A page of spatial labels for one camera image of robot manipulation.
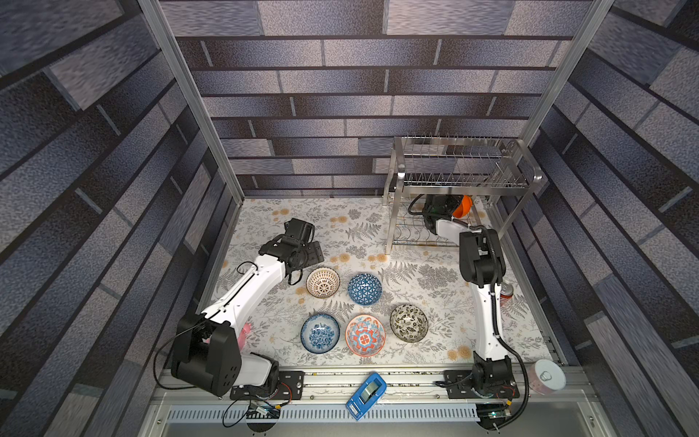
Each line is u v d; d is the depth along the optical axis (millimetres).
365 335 816
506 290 812
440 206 891
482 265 631
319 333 819
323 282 923
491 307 634
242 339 808
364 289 921
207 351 409
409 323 838
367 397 682
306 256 759
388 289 926
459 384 726
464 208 1030
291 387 731
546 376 709
